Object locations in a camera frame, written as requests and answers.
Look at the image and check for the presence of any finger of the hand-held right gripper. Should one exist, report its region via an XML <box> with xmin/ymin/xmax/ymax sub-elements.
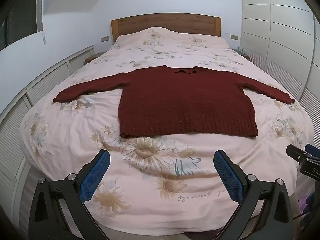
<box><xmin>305</xmin><ymin>143</ymin><xmax>320</xmax><ymax>158</ymax></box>
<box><xmin>286</xmin><ymin>144</ymin><xmax>307</xmax><ymax>166</ymax></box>

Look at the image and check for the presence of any dark window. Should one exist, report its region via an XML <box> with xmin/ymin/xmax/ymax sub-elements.
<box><xmin>0</xmin><ymin>0</ymin><xmax>44</xmax><ymax>53</ymax></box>

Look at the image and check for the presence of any dark red knitted sweater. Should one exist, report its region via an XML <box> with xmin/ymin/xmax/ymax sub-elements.
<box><xmin>53</xmin><ymin>65</ymin><xmax>296</xmax><ymax>138</ymax></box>

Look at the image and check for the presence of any white wardrobe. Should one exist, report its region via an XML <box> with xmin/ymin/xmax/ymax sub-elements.
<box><xmin>239</xmin><ymin>0</ymin><xmax>320</xmax><ymax>145</ymax></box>

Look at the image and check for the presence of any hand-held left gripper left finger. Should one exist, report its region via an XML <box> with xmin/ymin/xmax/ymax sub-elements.
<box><xmin>29</xmin><ymin>149</ymin><xmax>112</xmax><ymax>240</ymax></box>

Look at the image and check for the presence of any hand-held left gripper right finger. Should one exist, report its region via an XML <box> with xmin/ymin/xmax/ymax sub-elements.
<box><xmin>213</xmin><ymin>150</ymin><xmax>300</xmax><ymax>240</ymax></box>

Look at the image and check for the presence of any white louvered radiator cover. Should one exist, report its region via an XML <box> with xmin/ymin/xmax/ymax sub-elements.
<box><xmin>0</xmin><ymin>31</ymin><xmax>95</xmax><ymax>230</ymax></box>

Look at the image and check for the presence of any wooden headboard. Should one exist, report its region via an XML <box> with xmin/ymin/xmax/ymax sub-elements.
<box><xmin>111</xmin><ymin>13</ymin><xmax>222</xmax><ymax>43</ymax></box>

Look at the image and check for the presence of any pink floral duvet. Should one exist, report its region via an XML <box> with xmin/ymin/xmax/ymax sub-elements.
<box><xmin>19</xmin><ymin>26</ymin><xmax>314</xmax><ymax>233</ymax></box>

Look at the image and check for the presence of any wooden nightstand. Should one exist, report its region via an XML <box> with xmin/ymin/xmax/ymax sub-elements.
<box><xmin>84</xmin><ymin>52</ymin><xmax>107</xmax><ymax>63</ymax></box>
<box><xmin>231</xmin><ymin>48</ymin><xmax>251</xmax><ymax>60</ymax></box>

